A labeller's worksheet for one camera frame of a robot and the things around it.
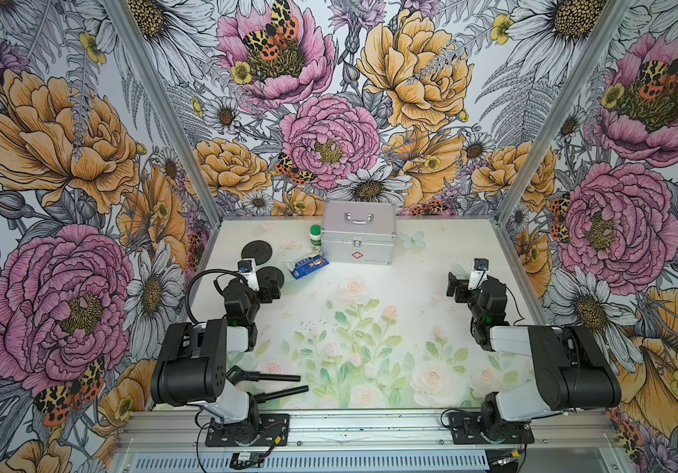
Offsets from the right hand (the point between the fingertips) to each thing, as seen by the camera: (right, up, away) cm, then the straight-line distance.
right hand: (463, 278), depth 94 cm
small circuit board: (-61, -42, -21) cm, 77 cm away
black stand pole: (-57, -29, -15) cm, 66 cm away
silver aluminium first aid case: (-32, +15, +8) cm, 37 cm away
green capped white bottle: (-47, +13, +11) cm, 50 cm away
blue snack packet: (-50, +3, +10) cm, 51 cm away
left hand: (-63, -1, 0) cm, 63 cm away
